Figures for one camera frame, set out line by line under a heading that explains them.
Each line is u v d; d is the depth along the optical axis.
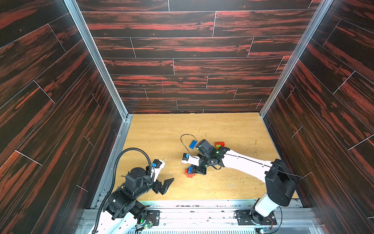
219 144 1.01
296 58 0.84
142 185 0.56
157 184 0.61
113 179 0.56
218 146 1.01
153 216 0.73
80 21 0.70
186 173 0.84
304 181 0.82
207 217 0.75
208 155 0.65
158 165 0.60
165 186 0.63
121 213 0.49
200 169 0.72
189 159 0.72
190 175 0.87
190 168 0.81
